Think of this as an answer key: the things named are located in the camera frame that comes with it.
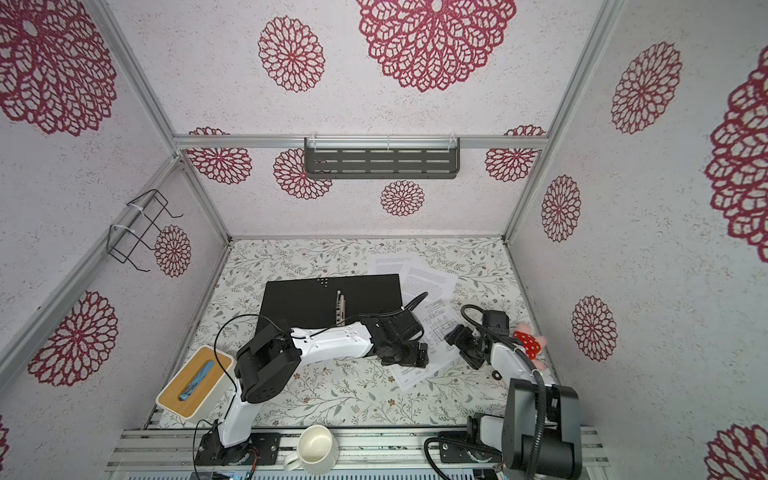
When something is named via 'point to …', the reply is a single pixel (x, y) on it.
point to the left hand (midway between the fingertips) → (416, 365)
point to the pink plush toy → (534, 344)
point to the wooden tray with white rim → (199, 389)
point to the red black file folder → (319, 302)
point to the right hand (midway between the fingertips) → (454, 340)
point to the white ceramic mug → (317, 451)
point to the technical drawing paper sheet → (437, 317)
